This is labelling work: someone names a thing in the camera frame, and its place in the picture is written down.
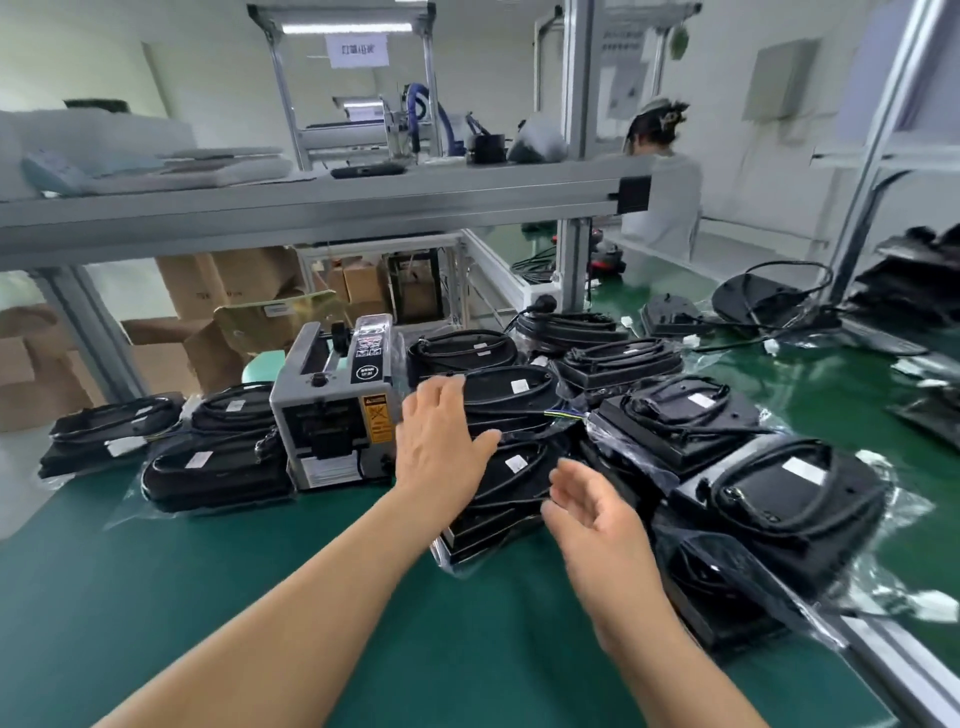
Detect unbagged black lamps with cables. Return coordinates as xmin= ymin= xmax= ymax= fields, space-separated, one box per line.
xmin=637 ymin=225 xmax=960 ymax=452

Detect white hanging sign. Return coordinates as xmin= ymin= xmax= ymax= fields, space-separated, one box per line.
xmin=325 ymin=33 xmax=392 ymax=71

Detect black phone on shelf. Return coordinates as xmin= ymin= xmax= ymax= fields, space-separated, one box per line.
xmin=330 ymin=160 xmax=410 ymax=179

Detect person's left forearm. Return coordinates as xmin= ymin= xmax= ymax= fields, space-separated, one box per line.
xmin=97 ymin=487 xmax=444 ymax=728

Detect group of bagged black lamps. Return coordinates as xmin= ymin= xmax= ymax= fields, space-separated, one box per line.
xmin=405 ymin=300 xmax=935 ymax=650

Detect person's right hand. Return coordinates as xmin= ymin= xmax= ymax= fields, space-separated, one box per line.
xmin=540 ymin=457 xmax=671 ymax=650

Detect bagged black lamp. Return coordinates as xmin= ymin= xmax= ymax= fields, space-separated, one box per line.
xmin=34 ymin=390 xmax=192 ymax=482

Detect grey tape dispenser machine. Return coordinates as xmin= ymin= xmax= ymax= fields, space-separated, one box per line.
xmin=270 ymin=315 xmax=410 ymax=492

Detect grey barcode scanner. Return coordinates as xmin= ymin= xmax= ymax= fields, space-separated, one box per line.
xmin=507 ymin=117 xmax=569 ymax=164

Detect grey metal shelf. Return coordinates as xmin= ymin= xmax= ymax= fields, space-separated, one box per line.
xmin=0 ymin=154 xmax=654 ymax=272
xmin=810 ymin=142 xmax=960 ymax=174

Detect green round stool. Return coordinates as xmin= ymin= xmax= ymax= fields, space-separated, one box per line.
xmin=240 ymin=349 xmax=290 ymax=389

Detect white flat scale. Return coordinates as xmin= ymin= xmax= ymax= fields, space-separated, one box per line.
xmin=90 ymin=147 xmax=294 ymax=194

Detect white handset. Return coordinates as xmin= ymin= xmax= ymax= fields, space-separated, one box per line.
xmin=22 ymin=150 xmax=92 ymax=197

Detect aluminium workstation frame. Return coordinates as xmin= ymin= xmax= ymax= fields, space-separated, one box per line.
xmin=247 ymin=3 xmax=444 ymax=167

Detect bundle of black cables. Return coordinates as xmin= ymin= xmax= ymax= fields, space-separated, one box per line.
xmin=510 ymin=252 xmax=560 ymax=284

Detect white box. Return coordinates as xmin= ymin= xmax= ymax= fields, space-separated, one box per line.
xmin=0 ymin=108 xmax=197 ymax=197

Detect person's left hand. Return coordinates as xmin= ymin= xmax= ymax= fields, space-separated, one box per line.
xmin=391 ymin=375 xmax=506 ymax=530

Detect grey wall electrical box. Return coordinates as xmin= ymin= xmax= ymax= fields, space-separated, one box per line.
xmin=742 ymin=40 xmax=819 ymax=122

